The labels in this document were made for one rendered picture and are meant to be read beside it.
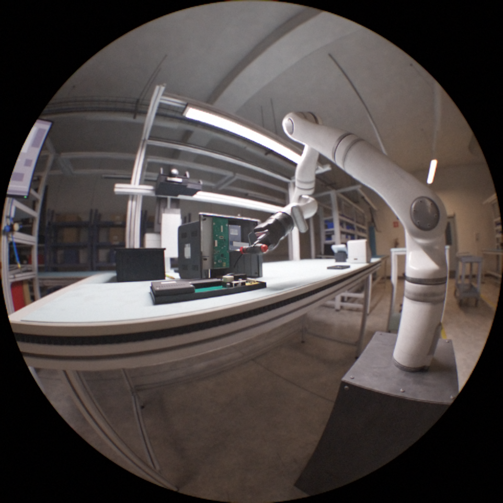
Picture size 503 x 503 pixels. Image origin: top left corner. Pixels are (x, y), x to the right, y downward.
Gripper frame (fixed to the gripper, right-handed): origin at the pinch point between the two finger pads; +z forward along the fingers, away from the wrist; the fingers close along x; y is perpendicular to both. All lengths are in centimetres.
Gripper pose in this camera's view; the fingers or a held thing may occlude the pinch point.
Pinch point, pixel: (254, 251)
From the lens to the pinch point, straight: 43.0
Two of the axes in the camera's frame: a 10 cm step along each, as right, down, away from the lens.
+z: -6.3, 5.4, -5.6
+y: -6.4, 0.4, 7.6
